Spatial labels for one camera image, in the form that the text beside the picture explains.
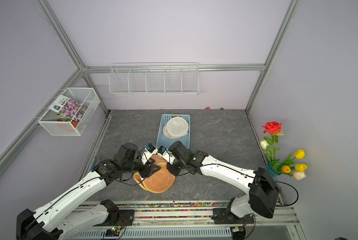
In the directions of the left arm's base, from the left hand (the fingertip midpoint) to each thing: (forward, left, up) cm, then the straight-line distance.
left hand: (156, 165), depth 74 cm
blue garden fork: (+12, +42, -17) cm, 47 cm away
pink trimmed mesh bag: (+29, -4, -14) cm, 32 cm away
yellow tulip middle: (-12, -60, +15) cm, 63 cm away
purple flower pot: (+24, +42, +18) cm, 52 cm away
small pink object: (+55, -38, -16) cm, 69 cm away
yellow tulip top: (-6, -64, +14) cm, 65 cm away
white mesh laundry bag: (+36, -12, -14) cm, 40 cm away
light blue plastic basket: (+24, -1, -15) cm, 28 cm away
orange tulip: (-12, -53, +15) cm, 57 cm away
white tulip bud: (+1, -51, +12) cm, 53 cm away
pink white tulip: (-14, -59, +13) cm, 62 cm away
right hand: (+2, -6, -2) cm, 7 cm away
